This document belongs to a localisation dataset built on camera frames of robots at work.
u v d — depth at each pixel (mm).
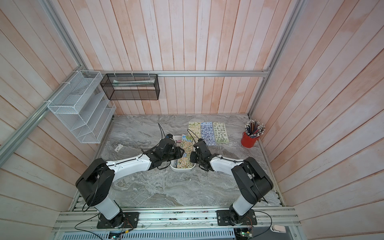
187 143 944
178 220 748
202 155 718
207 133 1103
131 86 1040
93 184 452
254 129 953
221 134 1092
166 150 689
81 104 721
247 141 953
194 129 1109
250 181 461
